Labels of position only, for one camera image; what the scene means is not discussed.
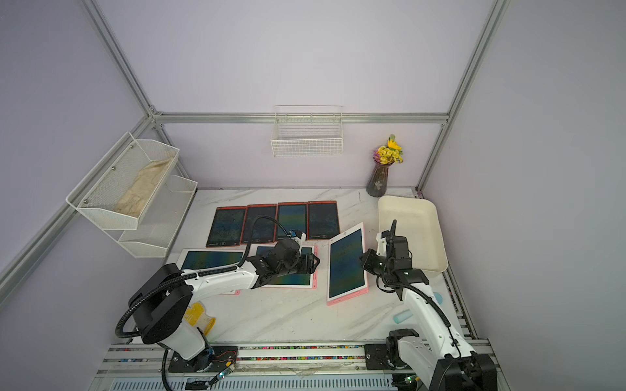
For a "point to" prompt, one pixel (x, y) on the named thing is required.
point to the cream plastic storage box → (418, 220)
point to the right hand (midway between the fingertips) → (359, 260)
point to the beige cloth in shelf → (137, 197)
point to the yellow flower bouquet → (390, 153)
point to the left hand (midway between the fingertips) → (312, 263)
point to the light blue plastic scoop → (407, 314)
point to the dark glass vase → (377, 183)
